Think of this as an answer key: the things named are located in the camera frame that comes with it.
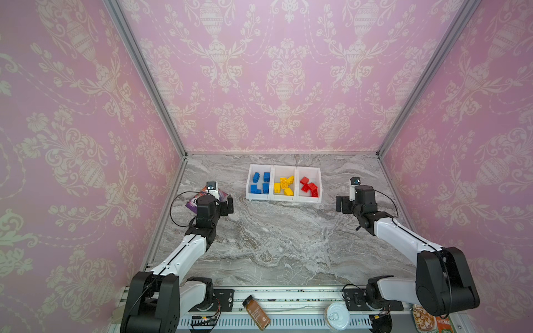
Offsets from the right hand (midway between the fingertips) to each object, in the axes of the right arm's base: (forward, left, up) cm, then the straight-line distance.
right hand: (349, 197), depth 91 cm
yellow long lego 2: (+14, +28, -5) cm, 31 cm away
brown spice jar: (-41, +40, -6) cm, 58 cm away
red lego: (+17, +16, -9) cm, 25 cm away
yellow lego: (+12, +31, -7) cm, 34 cm away
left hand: (+1, +56, +4) cm, 56 cm away
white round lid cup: (-42, +15, -4) cm, 45 cm away
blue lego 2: (+10, +42, -5) cm, 44 cm away
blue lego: (+19, +36, -6) cm, 41 cm away
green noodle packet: (-45, -15, -9) cm, 48 cm away
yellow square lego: (+9, +26, -7) cm, 28 cm away
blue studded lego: (+19, +41, -7) cm, 46 cm away
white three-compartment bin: (+11, +23, -4) cm, 26 cm away
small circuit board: (-40, +61, -13) cm, 74 cm away
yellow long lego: (+16, +24, -6) cm, 29 cm away
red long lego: (+9, +12, -8) cm, 17 cm away
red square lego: (+11, +17, -7) cm, 21 cm away
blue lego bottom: (+11, +37, -6) cm, 39 cm away
